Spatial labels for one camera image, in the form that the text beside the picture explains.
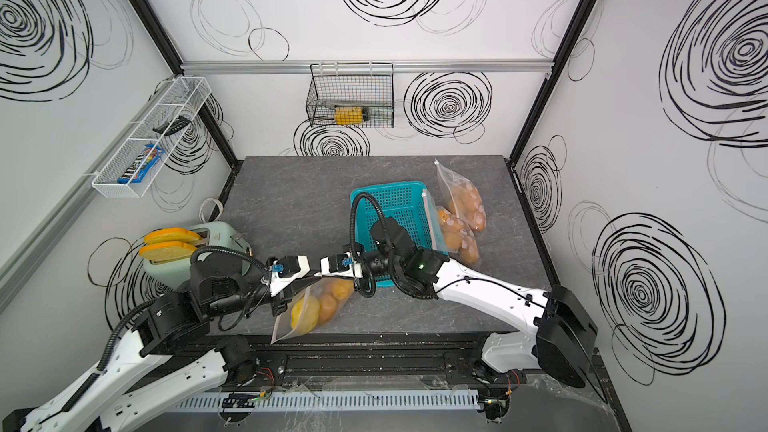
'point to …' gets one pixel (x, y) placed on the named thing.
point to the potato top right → (342, 288)
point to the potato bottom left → (328, 305)
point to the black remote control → (180, 123)
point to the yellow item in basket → (348, 115)
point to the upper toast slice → (176, 234)
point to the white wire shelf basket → (184, 98)
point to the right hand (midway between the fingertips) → (324, 267)
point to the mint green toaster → (214, 237)
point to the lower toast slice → (167, 250)
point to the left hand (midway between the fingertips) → (317, 273)
